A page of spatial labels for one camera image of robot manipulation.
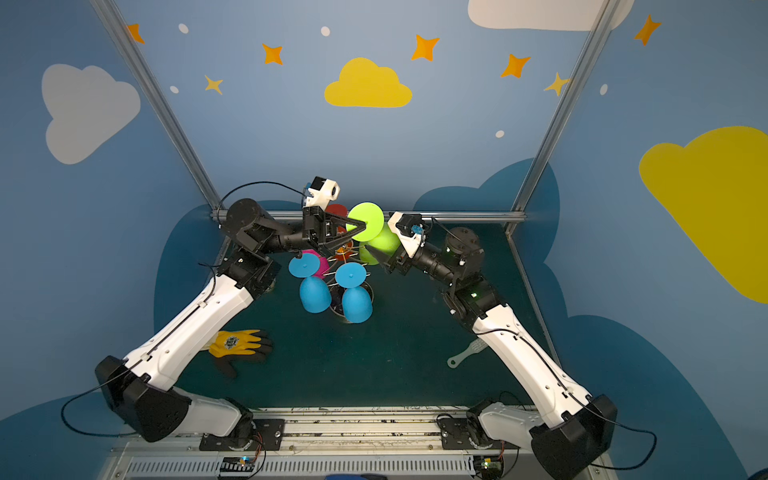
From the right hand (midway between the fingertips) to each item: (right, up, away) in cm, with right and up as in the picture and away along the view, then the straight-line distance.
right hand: (385, 225), depth 63 cm
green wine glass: (-6, -7, +25) cm, 26 cm away
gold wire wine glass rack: (-13, -16, +15) cm, 26 cm away
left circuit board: (-37, -59, +10) cm, 70 cm away
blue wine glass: (-18, -16, +14) cm, 28 cm away
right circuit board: (+26, -60, +10) cm, 66 cm away
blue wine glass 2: (-7, -19, +12) cm, 24 cm away
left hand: (-4, -1, -11) cm, 12 cm away
